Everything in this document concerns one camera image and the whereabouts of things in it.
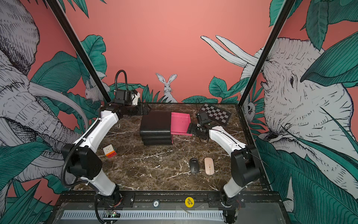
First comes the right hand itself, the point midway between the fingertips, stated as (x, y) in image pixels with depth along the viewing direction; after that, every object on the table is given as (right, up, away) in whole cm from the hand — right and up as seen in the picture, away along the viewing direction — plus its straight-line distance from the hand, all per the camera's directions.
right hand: (191, 129), depth 90 cm
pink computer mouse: (+11, -22, -5) cm, 25 cm away
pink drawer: (-8, +3, +6) cm, 10 cm away
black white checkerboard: (+22, +10, +21) cm, 32 cm away
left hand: (-29, +14, -5) cm, 32 cm away
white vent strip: (-10, -42, -20) cm, 48 cm away
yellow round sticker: (-2, -37, -17) cm, 41 cm away
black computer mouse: (+2, -23, -4) cm, 23 cm away
